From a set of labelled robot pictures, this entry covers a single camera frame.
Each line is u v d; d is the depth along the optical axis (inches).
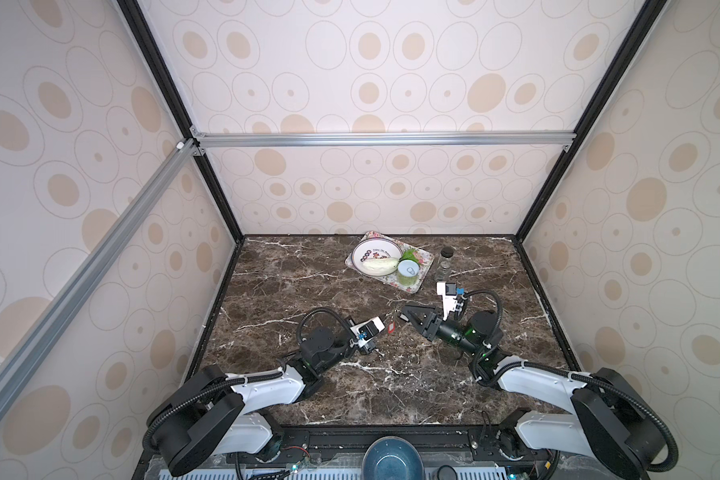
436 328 26.6
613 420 16.7
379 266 41.6
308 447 29.1
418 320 29.4
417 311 28.2
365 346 26.7
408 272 40.2
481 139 69.1
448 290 27.5
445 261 40.4
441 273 40.7
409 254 40.5
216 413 16.7
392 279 41.7
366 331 24.2
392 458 28.1
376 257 44.4
